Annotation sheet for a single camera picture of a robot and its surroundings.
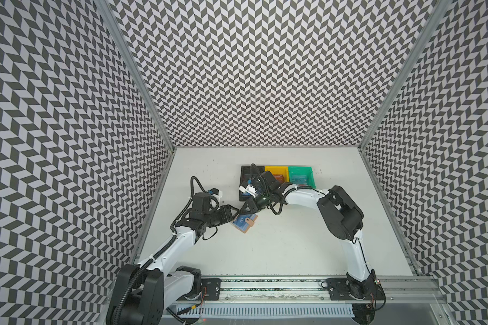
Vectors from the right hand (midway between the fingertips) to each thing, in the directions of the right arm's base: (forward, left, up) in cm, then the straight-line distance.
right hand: (242, 214), depth 87 cm
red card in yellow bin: (+21, -18, -3) cm, 28 cm away
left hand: (-1, +3, +3) cm, 4 cm away
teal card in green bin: (+21, -28, -4) cm, 35 cm away
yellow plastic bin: (+23, -17, +2) cm, 29 cm away
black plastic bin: (+24, -8, +2) cm, 25 cm away
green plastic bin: (+24, -30, -1) cm, 39 cm away
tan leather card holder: (-2, -1, -4) cm, 4 cm away
